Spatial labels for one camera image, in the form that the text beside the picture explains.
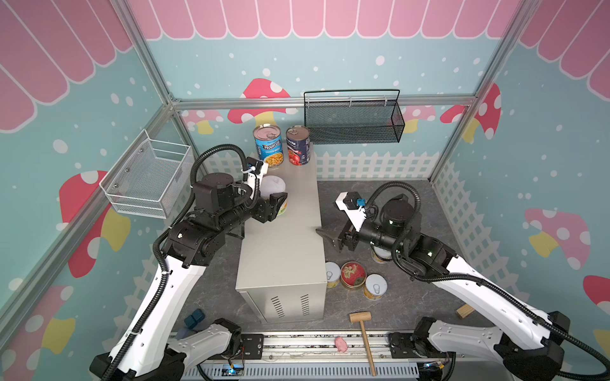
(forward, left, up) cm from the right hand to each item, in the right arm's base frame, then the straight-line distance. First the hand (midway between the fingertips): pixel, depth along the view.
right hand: (326, 217), depth 61 cm
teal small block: (-16, +44, -36) cm, 59 cm away
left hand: (+6, +14, +2) cm, 16 cm away
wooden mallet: (-15, -13, -36) cm, 41 cm away
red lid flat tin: (-2, -11, -34) cm, 35 cm away
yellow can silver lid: (-6, -18, -32) cm, 37 cm away
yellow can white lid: (-1, -3, -32) cm, 32 cm away
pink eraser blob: (-23, -5, -36) cm, 43 cm away
